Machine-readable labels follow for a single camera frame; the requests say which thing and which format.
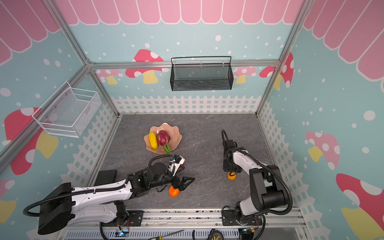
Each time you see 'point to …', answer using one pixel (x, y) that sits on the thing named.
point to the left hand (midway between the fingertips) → (188, 176)
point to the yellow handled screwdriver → (159, 237)
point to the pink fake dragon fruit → (163, 139)
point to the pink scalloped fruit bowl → (175, 136)
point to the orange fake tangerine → (173, 192)
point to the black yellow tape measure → (215, 234)
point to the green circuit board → (121, 233)
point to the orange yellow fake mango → (231, 177)
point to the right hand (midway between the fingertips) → (230, 168)
